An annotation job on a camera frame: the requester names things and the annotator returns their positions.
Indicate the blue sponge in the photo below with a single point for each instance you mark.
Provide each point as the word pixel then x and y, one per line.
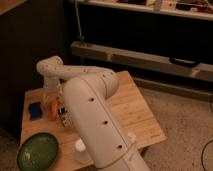
pixel 35 110

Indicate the small dark printed box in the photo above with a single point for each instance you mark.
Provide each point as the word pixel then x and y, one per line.
pixel 64 117

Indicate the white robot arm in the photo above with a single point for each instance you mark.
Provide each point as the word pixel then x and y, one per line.
pixel 85 92

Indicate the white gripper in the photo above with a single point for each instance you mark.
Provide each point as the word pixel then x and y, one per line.
pixel 52 88

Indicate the black handle on rail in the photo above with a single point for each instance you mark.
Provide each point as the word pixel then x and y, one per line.
pixel 189 64

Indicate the vertical metal pole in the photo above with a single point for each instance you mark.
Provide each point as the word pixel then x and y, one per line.
pixel 81 37

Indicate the grey metal rail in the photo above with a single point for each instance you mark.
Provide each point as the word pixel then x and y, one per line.
pixel 141 60

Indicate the white shelf with items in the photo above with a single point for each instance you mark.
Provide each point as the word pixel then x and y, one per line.
pixel 165 7

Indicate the translucent plastic cup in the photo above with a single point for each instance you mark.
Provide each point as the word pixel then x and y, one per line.
pixel 81 154

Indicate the clear plastic bottle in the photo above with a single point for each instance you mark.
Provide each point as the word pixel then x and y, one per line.
pixel 132 137

